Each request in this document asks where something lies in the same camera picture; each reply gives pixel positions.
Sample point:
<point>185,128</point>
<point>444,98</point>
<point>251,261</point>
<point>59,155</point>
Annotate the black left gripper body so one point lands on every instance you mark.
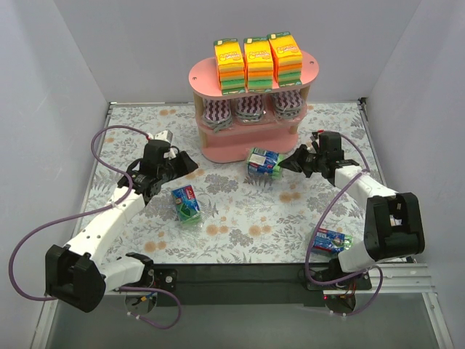
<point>178,164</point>

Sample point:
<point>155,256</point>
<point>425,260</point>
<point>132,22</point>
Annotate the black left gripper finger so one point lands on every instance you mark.
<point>185,161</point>
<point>183,169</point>

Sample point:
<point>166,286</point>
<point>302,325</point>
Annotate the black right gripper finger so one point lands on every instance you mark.
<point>294,165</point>
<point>299,156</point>

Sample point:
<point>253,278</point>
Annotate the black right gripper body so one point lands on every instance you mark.
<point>306,162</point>

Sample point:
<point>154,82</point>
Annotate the blue green sponge pack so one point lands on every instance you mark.
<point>329,242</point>
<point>186,205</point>
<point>261,162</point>

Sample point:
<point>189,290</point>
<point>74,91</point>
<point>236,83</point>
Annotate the striped pink sponge pack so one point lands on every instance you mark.
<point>217,115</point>
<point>287,105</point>
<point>249,109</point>

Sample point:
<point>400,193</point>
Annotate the orange sponge pack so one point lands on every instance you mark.
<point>287,58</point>
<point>230,66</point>
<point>259,63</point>

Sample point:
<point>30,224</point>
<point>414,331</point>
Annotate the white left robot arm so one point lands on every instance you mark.
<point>75,273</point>

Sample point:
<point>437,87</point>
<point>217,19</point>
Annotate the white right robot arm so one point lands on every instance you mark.
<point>393,225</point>

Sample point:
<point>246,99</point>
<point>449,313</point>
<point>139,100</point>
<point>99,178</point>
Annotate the pink three-tier shelf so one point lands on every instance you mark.
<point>234,143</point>

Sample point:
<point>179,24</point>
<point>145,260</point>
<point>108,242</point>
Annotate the floral patterned table mat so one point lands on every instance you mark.
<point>244,219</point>

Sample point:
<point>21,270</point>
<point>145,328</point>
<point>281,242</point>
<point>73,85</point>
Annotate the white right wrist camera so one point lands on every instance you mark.
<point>313,145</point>

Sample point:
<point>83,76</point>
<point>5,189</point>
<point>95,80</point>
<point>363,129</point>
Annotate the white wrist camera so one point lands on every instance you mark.
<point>167,137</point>
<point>313,145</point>

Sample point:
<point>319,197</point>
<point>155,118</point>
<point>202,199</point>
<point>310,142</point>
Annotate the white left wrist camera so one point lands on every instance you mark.
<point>167,137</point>

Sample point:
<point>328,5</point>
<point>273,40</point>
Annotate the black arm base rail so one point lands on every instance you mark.
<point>245,284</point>

